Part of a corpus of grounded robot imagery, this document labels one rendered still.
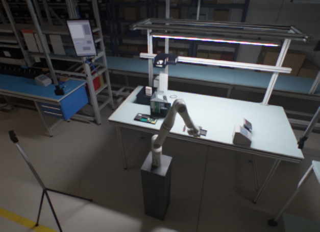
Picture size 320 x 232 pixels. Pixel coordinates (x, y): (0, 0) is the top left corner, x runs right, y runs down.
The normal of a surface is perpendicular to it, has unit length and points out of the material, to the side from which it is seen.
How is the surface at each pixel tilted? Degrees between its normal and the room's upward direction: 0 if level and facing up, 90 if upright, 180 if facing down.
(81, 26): 101
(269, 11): 90
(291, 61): 90
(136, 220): 0
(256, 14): 90
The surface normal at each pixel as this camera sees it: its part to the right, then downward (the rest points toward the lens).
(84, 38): 0.13, 0.71
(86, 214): 0.00, -0.82
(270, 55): -0.29, 0.54
